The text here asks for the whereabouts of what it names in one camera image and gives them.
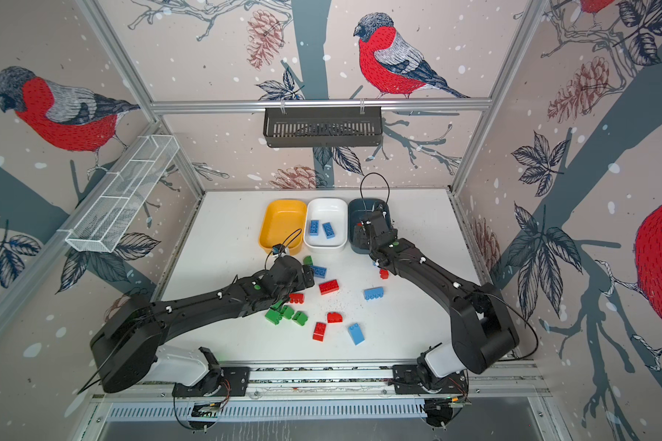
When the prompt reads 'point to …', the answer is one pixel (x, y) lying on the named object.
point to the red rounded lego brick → (334, 318)
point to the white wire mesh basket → (122, 194)
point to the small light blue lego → (373, 263)
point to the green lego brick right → (300, 318)
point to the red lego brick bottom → (319, 332)
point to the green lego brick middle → (288, 312)
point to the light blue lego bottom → (357, 334)
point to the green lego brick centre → (278, 304)
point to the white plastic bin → (329, 209)
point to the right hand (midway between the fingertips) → (369, 233)
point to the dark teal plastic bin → (359, 211)
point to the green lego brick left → (273, 316)
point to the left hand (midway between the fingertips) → (305, 275)
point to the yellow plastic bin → (284, 222)
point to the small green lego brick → (308, 260)
